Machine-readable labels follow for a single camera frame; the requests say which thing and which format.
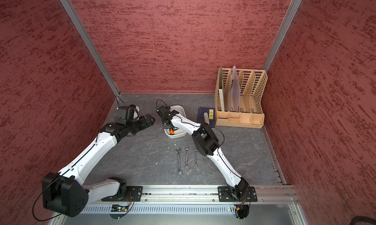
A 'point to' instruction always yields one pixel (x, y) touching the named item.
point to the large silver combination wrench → (179, 171)
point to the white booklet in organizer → (222, 100)
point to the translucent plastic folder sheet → (234, 91)
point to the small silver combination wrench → (196, 165)
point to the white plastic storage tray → (178, 133)
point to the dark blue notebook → (211, 115)
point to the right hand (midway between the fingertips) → (171, 125)
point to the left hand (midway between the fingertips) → (148, 125)
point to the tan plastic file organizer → (252, 84)
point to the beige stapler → (206, 118)
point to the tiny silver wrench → (203, 161)
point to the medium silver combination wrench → (187, 165)
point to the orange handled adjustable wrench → (171, 132)
